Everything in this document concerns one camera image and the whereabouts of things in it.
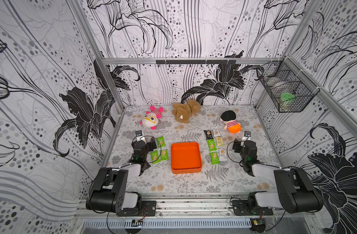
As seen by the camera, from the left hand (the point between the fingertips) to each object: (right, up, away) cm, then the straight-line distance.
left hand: (148, 139), depth 93 cm
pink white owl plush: (0, +14, +10) cm, 17 cm away
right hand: (+61, +1, -1) cm, 61 cm away
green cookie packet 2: (+42, -11, -2) cm, 44 cm away
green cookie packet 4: (+11, -10, -2) cm, 15 cm away
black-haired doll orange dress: (+58, +8, +8) cm, 59 cm away
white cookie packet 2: (+48, -10, -2) cm, 49 cm away
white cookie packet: (+46, +4, +10) cm, 47 cm away
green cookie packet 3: (+7, -2, +6) cm, 10 cm away
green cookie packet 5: (+5, -10, -5) cm, 13 cm away
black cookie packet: (+41, +2, +8) cm, 42 cm away
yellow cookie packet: (+47, -2, +5) cm, 48 cm away
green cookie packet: (+42, -4, +3) cm, 42 cm away
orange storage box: (+24, -11, -2) cm, 27 cm away
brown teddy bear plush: (+23, +18, +10) cm, 31 cm away
